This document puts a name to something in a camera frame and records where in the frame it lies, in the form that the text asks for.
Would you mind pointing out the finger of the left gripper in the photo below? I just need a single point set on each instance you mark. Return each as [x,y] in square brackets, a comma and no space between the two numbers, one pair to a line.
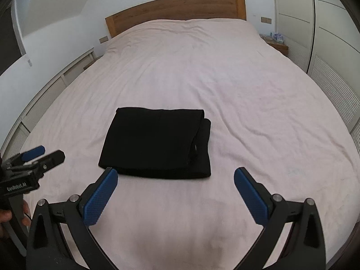
[44,164]
[24,157]

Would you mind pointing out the person left hand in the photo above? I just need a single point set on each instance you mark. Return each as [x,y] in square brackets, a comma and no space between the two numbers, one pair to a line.
[6,216]

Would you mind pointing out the brass wall switch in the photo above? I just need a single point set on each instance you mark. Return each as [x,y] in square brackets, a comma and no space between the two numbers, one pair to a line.
[266,20]
[103,39]

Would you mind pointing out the white radiator cover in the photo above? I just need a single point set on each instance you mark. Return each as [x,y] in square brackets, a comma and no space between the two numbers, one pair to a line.
[37,107]

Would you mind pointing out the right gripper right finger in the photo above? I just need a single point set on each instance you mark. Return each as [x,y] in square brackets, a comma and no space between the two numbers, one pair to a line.
[257,198]

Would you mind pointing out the wooden nightstand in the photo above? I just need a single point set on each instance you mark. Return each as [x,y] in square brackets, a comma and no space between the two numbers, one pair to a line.
[281,47]

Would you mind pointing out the white wardrobe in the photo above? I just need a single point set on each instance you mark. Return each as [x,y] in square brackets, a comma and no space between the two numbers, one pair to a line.
[324,42]

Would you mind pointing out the brass wall switch left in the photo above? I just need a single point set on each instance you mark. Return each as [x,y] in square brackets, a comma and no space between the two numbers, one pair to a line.
[103,39]

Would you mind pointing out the brass wall switch right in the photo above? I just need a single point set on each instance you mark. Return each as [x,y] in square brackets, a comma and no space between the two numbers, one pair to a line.
[266,20]

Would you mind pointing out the items on nightstand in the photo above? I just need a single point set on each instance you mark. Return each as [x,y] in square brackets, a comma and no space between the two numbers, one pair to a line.
[273,38]

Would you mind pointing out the black pants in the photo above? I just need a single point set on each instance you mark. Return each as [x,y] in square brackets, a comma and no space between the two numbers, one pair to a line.
[158,144]

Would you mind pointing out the wooden headboard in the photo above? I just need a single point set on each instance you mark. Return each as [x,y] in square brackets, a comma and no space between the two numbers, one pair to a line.
[175,10]

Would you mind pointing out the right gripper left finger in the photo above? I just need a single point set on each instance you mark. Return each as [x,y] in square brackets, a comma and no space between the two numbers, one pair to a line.
[97,195]

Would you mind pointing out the pink bed sheet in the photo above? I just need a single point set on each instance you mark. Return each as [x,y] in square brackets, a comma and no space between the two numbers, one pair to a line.
[176,107]

